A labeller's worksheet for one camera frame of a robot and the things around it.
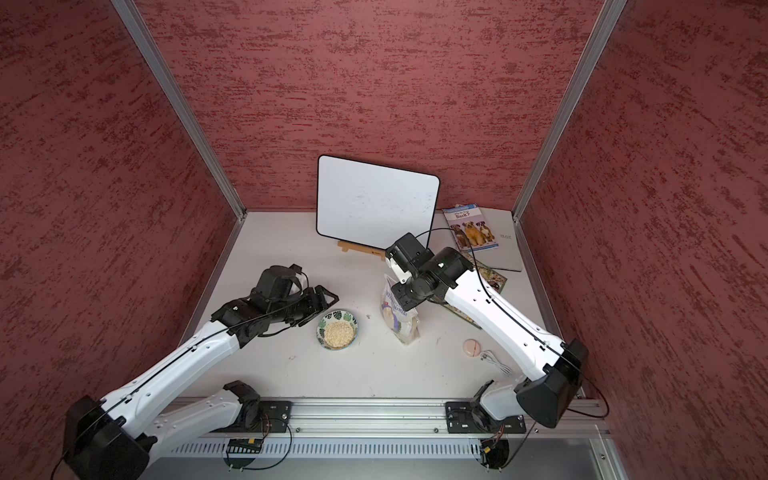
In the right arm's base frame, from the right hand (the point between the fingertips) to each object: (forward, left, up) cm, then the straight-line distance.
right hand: (409, 299), depth 74 cm
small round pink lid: (-6, -18, -20) cm, 28 cm away
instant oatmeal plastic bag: (-3, +2, -8) cm, 9 cm away
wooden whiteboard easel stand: (+28, +12, -15) cm, 34 cm away
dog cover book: (+40, -26, -19) cm, 51 cm away
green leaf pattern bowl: (-1, +21, -16) cm, 26 cm away
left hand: (0, +21, -4) cm, 21 cm away
